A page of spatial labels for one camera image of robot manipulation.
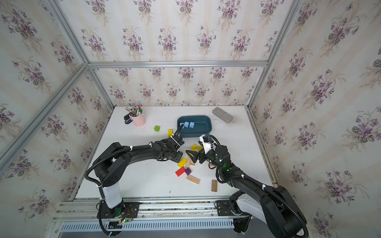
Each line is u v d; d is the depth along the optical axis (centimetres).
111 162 52
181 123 107
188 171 84
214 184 82
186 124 108
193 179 83
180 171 86
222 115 112
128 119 108
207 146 70
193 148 96
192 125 105
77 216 72
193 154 71
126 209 72
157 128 104
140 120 105
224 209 73
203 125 108
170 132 103
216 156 64
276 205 41
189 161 89
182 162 87
